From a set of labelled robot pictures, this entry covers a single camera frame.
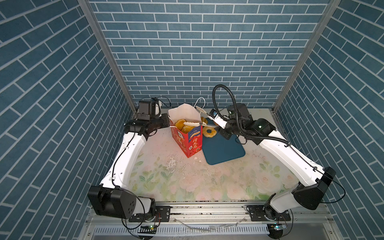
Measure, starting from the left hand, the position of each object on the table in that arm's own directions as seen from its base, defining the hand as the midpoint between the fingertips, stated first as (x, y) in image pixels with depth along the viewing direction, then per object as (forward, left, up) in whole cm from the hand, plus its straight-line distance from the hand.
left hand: (169, 118), depth 77 cm
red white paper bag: (-7, -11, -13) cm, 19 cm away
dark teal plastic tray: (-4, -29, -27) cm, 40 cm away
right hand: (-5, -24, +2) cm, 25 cm away
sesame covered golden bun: (0, -9, -10) cm, 13 cm away
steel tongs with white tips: (-5, -13, +1) cm, 14 cm away
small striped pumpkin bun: (-4, -6, 0) cm, 7 cm away
